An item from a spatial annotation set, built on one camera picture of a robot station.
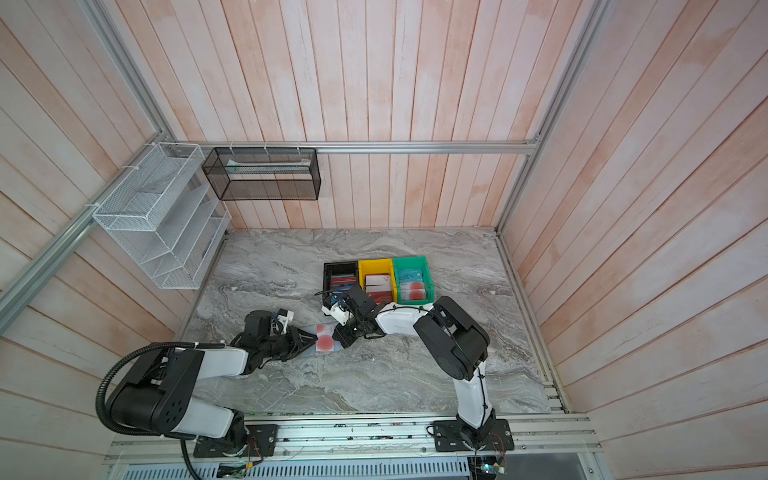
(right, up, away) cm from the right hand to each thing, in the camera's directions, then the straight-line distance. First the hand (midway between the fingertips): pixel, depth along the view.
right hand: (335, 335), depth 92 cm
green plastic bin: (+24, +22, +12) cm, 35 cm away
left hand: (-5, -1, -3) cm, 6 cm away
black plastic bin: (0, +21, +6) cm, 22 cm away
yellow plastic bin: (+12, +21, +12) cm, 27 cm away
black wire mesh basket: (-27, +54, +12) cm, 62 cm away
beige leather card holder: (-6, -3, -4) cm, 8 cm away
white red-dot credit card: (-3, -1, -2) cm, 4 cm away
